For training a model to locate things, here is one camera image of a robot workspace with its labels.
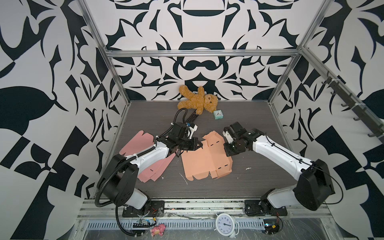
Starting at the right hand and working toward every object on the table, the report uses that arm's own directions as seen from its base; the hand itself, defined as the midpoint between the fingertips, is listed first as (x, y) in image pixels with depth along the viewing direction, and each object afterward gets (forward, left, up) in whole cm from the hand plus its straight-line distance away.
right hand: (227, 150), depth 83 cm
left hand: (+3, +13, +4) cm, 14 cm away
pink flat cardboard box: (-7, +43, -10) cm, 45 cm away
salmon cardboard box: (0, +7, -10) cm, 12 cm away
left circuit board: (-32, +42, -11) cm, 54 cm away
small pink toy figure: (-34, +34, -7) cm, 49 cm away
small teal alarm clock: (+32, 0, -8) cm, 34 cm away
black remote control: (+30, +19, -8) cm, 36 cm away
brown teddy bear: (+41, +13, -3) cm, 43 cm away
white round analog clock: (-33, +4, -8) cm, 34 cm away
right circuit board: (-34, -18, -12) cm, 40 cm away
